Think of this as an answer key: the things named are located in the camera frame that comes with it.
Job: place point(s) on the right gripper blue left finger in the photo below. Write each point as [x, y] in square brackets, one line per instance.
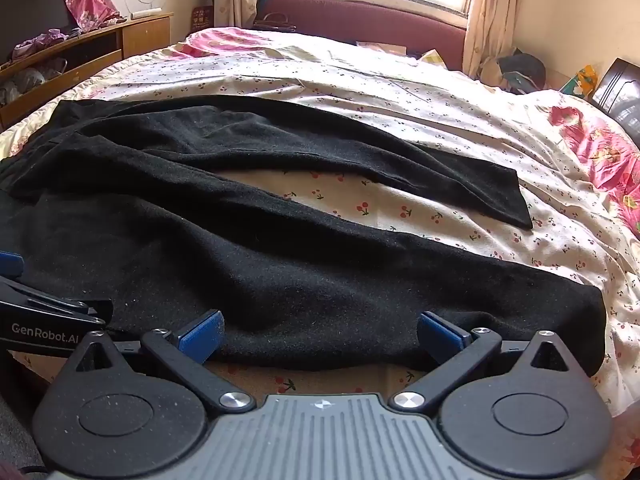
[200, 338]

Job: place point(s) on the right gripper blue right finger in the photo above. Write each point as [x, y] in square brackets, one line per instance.
[440, 339]

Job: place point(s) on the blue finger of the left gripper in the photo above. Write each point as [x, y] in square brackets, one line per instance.
[11, 265]

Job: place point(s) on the black pants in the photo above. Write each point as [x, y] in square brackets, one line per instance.
[131, 202]

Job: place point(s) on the cherry print bed sheet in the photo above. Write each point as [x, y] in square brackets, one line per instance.
[575, 232]

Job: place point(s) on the wooden tv cabinet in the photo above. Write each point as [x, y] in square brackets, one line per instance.
[46, 74]

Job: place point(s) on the pink floral quilt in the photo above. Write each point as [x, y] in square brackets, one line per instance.
[609, 156]

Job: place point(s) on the television with pink cloth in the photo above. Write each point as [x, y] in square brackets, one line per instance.
[29, 26]

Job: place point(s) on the dark clothes pile in corner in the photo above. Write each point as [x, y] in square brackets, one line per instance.
[518, 73]

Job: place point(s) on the colourful cartoon bag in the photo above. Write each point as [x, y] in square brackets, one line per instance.
[582, 84]

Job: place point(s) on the dark wooden headboard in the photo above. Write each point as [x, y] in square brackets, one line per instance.
[618, 96]

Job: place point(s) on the right beige curtain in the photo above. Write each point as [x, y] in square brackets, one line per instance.
[489, 33]

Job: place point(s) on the maroon padded window bench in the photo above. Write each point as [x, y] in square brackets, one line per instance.
[356, 21]

